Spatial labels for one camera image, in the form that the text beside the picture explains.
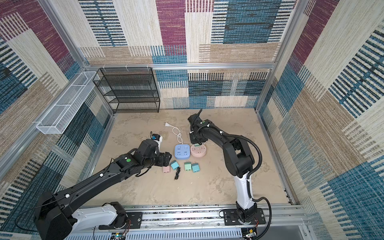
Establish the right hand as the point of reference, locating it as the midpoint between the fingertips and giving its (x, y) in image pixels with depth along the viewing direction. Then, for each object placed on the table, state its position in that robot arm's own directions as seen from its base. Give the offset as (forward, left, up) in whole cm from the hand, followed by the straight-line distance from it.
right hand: (197, 143), depth 96 cm
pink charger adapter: (-16, +19, -2) cm, 24 cm away
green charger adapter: (-14, +6, -2) cm, 15 cm away
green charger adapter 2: (-1, +1, -1) cm, 1 cm away
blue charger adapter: (-13, +14, -1) cm, 19 cm away
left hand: (-13, +17, +12) cm, 24 cm away
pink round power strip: (-6, 0, +1) cm, 6 cm away
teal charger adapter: (-15, +2, -3) cm, 15 cm away
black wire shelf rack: (+39, +48, +13) cm, 64 cm away
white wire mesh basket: (-4, +66, +30) cm, 73 cm away
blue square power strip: (-5, +10, -1) cm, 11 cm away
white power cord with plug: (+12, +14, -3) cm, 18 cm away
